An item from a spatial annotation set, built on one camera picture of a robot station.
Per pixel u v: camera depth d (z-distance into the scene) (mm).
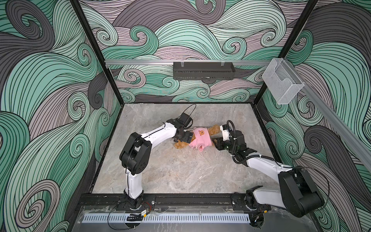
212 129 899
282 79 789
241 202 728
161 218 697
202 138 910
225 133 794
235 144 671
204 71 945
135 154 493
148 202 730
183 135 792
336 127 579
